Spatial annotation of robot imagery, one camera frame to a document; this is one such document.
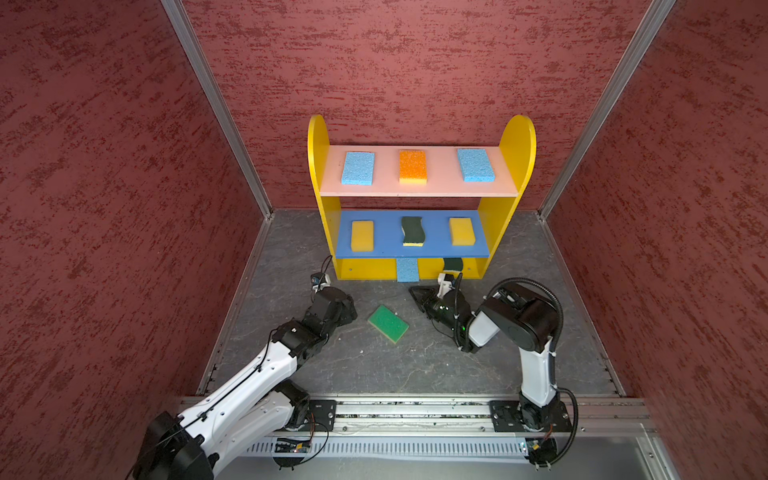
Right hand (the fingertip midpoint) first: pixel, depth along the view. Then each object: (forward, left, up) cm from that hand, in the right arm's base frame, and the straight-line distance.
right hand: (406, 292), depth 93 cm
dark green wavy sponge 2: (+11, -17, -1) cm, 20 cm away
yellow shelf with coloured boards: (+44, -16, -5) cm, 47 cm away
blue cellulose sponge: (+9, -1, -2) cm, 10 cm away
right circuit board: (-41, -29, -5) cm, 50 cm away
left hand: (-8, +19, +7) cm, 22 cm away
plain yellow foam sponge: (+15, +14, +12) cm, 24 cm away
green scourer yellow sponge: (-9, +6, -3) cm, 11 cm away
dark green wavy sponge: (+16, -3, +11) cm, 20 cm away
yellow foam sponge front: (+15, -19, +12) cm, 27 cm away
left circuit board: (-40, +30, -5) cm, 50 cm away
